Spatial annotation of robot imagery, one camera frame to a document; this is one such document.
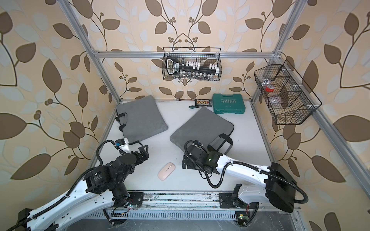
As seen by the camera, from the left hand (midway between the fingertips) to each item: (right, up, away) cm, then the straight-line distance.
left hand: (141, 149), depth 73 cm
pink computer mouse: (+11, -15, +9) cm, 21 cm away
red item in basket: (+71, +32, +9) cm, 78 cm away
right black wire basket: (+77, +26, 0) cm, 81 cm away
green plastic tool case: (+59, +27, +38) cm, 75 cm away
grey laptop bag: (-11, +15, +31) cm, 36 cm away
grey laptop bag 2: (+35, +9, +28) cm, 46 cm away
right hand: (+24, -10, +6) cm, 27 cm away
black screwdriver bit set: (+35, +28, +45) cm, 63 cm away
